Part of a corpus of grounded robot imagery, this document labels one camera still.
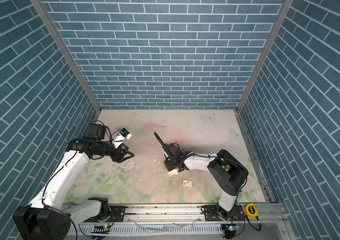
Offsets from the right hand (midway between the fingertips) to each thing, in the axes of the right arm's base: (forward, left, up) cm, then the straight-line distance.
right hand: (166, 162), depth 91 cm
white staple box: (-12, -14, 0) cm, 18 cm away
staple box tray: (-6, -6, -1) cm, 8 cm away
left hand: (-4, +17, +19) cm, 26 cm away
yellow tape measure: (-23, -46, 0) cm, 51 cm away
